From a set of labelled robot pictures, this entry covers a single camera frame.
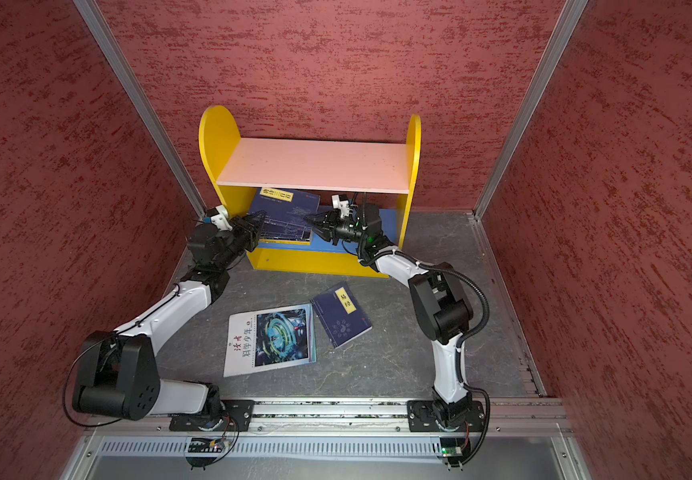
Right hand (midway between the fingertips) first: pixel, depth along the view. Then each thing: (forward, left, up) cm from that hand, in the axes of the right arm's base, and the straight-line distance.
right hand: (302, 225), depth 81 cm
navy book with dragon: (+7, +7, -9) cm, 13 cm away
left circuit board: (-47, +23, -28) cm, 60 cm away
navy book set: (+4, +5, +1) cm, 7 cm away
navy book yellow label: (-14, -10, -28) cm, 33 cm away
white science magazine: (-22, +12, -27) cm, 37 cm away
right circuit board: (-49, -37, -28) cm, 68 cm away
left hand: (+2, +9, +2) cm, 10 cm away
